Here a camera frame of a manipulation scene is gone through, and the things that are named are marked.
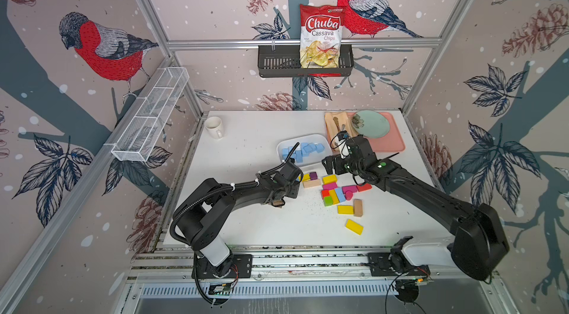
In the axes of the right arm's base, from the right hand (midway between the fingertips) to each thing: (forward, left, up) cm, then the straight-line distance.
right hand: (331, 157), depth 84 cm
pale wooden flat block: (-4, +7, -14) cm, 16 cm away
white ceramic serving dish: (+9, +6, -14) cm, 17 cm away
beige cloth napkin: (+32, -8, -14) cm, 36 cm away
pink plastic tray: (+20, -33, -14) cm, 41 cm away
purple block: (-1, +6, -13) cm, 15 cm away
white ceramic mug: (+21, +55, -7) cm, 59 cm away
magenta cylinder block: (-9, -8, -14) cm, 19 cm away
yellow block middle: (-14, -7, -17) cm, 23 cm away
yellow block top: (-1, -1, -15) cm, 16 cm away
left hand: (-5, +14, -12) cm, 19 cm away
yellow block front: (-21, -9, -15) cm, 27 cm away
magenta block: (-5, -1, -15) cm, 16 cm away
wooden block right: (-14, -11, -14) cm, 23 cm away
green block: (-11, 0, -15) cm, 19 cm away
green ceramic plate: (+31, -25, -14) cm, 43 cm away
